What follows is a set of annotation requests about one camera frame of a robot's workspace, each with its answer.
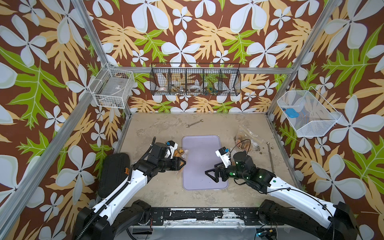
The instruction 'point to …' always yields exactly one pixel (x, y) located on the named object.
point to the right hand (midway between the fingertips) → (209, 169)
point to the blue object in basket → (291, 113)
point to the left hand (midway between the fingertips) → (183, 160)
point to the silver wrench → (188, 125)
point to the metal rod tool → (268, 143)
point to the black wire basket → (195, 79)
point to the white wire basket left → (111, 87)
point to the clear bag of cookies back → (245, 137)
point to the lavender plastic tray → (202, 156)
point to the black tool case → (115, 169)
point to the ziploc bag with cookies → (181, 153)
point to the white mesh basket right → (309, 116)
